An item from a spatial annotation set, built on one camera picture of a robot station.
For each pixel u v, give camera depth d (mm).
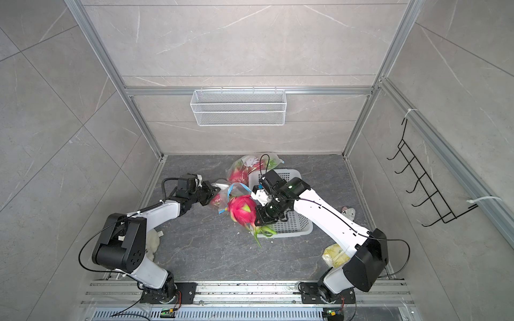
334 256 793
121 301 724
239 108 1009
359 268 444
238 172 980
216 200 903
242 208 691
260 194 697
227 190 798
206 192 823
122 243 459
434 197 625
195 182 778
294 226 903
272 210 615
